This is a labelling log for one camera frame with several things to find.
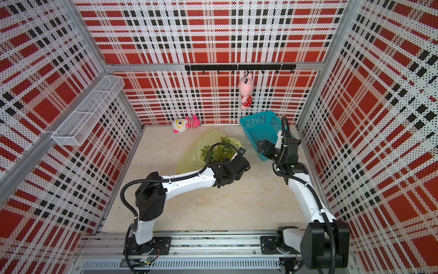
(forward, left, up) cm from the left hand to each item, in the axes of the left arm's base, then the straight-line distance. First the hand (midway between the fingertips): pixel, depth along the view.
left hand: (235, 163), depth 86 cm
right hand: (+5, -15, +9) cm, 18 cm away
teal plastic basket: (+38, -21, -12) cm, 45 cm away
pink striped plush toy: (+35, +36, -7) cm, 51 cm away
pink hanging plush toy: (+35, -6, +22) cm, 42 cm away
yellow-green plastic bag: (+2, +23, +2) cm, 23 cm away
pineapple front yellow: (+6, +7, +2) cm, 9 cm away
